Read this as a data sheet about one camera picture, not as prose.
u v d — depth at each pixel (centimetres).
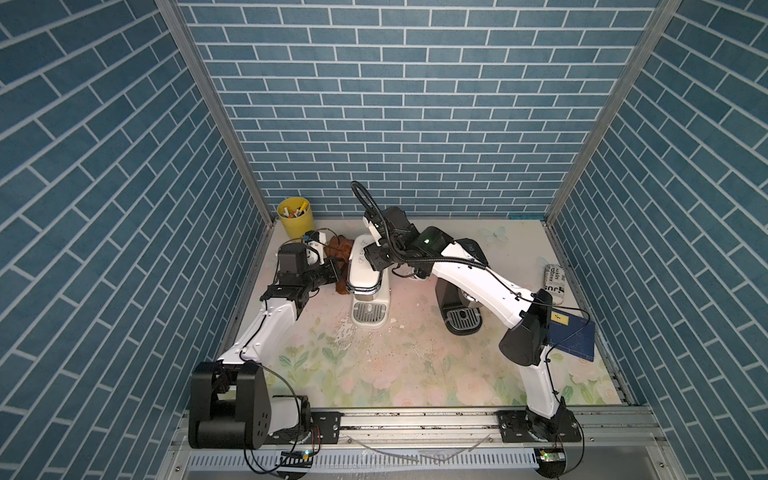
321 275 73
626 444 75
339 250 84
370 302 94
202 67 79
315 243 77
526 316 48
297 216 102
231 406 41
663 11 70
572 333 90
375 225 61
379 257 70
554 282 99
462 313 93
